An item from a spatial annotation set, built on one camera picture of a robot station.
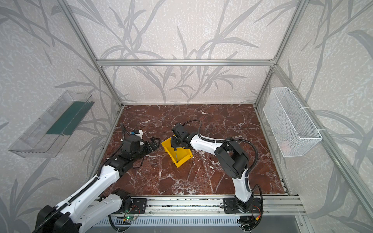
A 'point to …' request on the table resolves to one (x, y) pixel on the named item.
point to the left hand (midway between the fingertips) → (157, 138)
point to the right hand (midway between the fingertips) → (173, 137)
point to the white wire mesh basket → (294, 133)
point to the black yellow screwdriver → (175, 150)
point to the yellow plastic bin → (181, 155)
